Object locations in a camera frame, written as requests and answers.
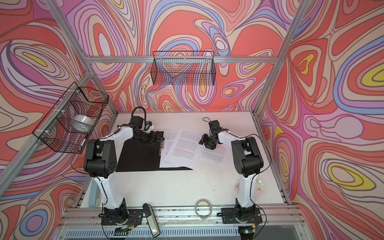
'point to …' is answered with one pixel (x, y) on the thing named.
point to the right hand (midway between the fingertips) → (203, 146)
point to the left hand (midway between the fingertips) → (160, 139)
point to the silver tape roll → (84, 119)
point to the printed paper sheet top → (170, 137)
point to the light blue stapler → (94, 191)
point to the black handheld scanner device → (152, 219)
